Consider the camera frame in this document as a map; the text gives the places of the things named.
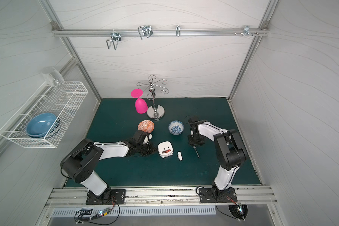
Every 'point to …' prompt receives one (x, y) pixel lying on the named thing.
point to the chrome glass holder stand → (155, 111)
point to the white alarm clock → (165, 149)
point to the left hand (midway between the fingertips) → (159, 151)
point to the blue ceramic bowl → (40, 124)
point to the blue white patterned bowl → (176, 127)
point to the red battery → (165, 151)
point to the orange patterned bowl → (146, 125)
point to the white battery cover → (180, 156)
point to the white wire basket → (63, 101)
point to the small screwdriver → (194, 147)
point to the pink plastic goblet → (141, 106)
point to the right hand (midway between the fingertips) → (194, 142)
